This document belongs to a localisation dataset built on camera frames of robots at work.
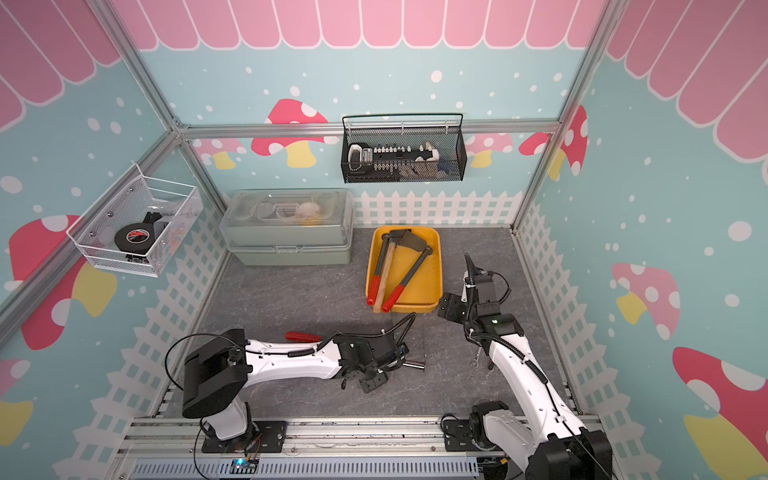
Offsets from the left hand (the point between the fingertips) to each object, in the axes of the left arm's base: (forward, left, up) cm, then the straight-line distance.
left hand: (373, 374), depth 83 cm
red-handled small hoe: (+49, -2, +2) cm, 49 cm away
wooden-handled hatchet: (+47, -5, +2) cm, 48 cm away
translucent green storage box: (+45, +31, +12) cm, 56 cm away
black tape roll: (+20, +56, +33) cm, 68 cm away
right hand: (+16, -22, +13) cm, 30 cm away
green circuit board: (-21, +31, -4) cm, 38 cm away
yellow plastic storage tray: (+28, -16, 0) cm, 32 cm away
